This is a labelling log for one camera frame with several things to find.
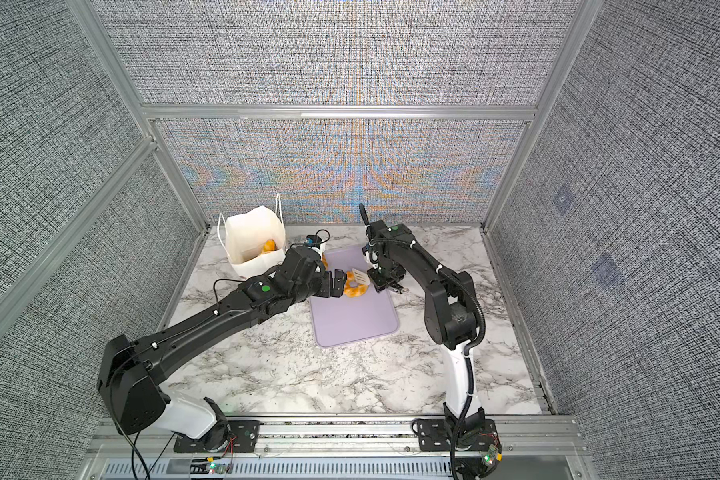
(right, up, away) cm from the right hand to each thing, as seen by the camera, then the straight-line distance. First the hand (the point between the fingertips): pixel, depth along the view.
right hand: (385, 283), depth 95 cm
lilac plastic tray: (-13, -11, -2) cm, 17 cm away
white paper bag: (-43, +15, -5) cm, 46 cm away
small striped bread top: (-38, +12, +5) cm, 41 cm away
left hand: (-15, +4, -15) cm, 22 cm away
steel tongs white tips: (-8, +2, -2) cm, 9 cm away
